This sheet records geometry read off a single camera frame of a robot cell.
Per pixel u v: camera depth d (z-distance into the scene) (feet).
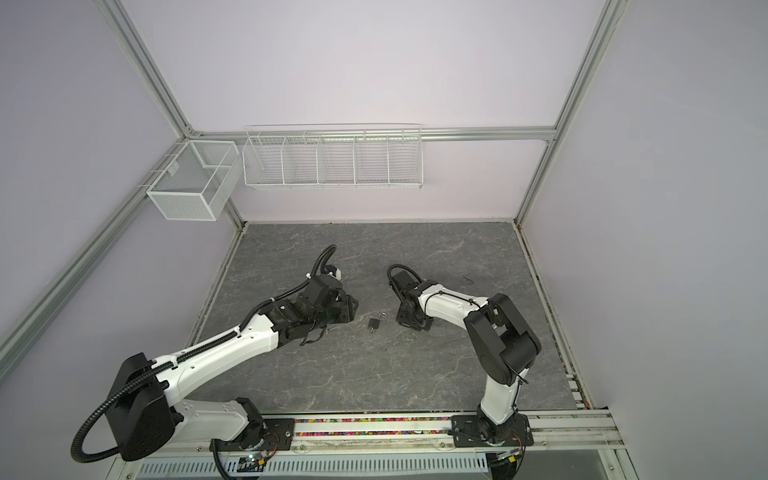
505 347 1.56
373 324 3.05
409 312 2.24
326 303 2.04
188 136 3.00
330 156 3.26
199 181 3.29
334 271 2.46
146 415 1.29
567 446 2.42
